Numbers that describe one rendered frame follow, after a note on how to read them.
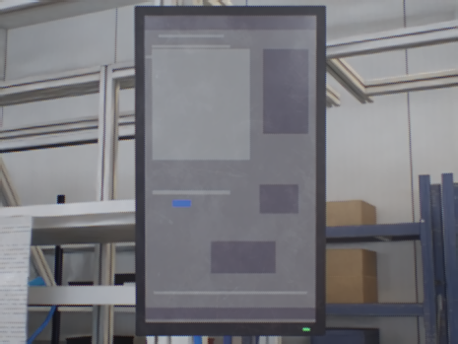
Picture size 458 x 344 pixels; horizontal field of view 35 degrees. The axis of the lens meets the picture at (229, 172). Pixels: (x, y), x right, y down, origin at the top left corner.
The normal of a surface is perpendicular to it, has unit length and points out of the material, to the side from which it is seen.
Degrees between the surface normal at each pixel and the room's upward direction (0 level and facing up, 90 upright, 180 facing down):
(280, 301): 101
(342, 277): 90
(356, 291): 90
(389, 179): 90
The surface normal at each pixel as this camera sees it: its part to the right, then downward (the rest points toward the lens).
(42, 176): -0.43, -0.15
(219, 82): 0.00, 0.02
